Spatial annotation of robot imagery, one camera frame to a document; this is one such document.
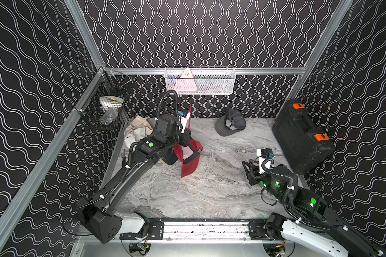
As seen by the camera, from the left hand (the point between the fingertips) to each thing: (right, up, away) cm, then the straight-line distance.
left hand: (188, 126), depth 72 cm
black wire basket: (-47, +9, +3) cm, 48 cm away
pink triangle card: (-2, +26, +18) cm, 32 cm away
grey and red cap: (+30, +6, +45) cm, 55 cm away
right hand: (+25, -14, -4) cm, 29 cm away
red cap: (0, -15, +19) cm, 24 cm away
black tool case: (+58, -2, +16) cm, 60 cm away
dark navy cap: (-10, -14, +10) cm, 20 cm away
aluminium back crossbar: (+10, +36, +27) cm, 46 cm away
